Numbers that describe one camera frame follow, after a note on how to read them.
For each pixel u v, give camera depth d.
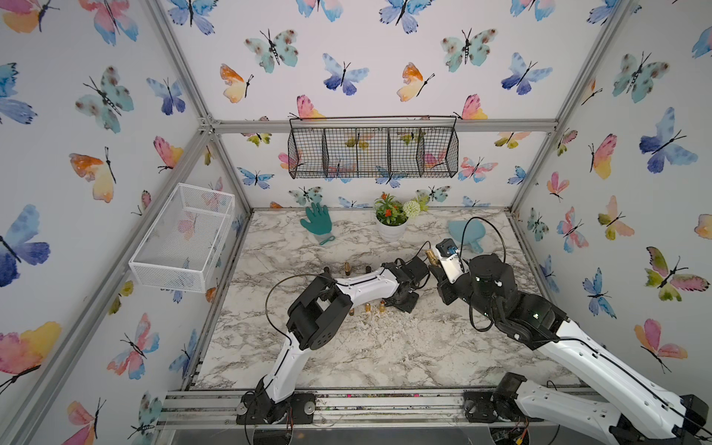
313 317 0.54
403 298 0.79
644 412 0.39
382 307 0.91
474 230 1.16
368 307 0.91
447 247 0.56
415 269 0.76
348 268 0.98
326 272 0.99
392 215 0.98
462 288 0.58
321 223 1.17
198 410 0.75
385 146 0.96
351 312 0.91
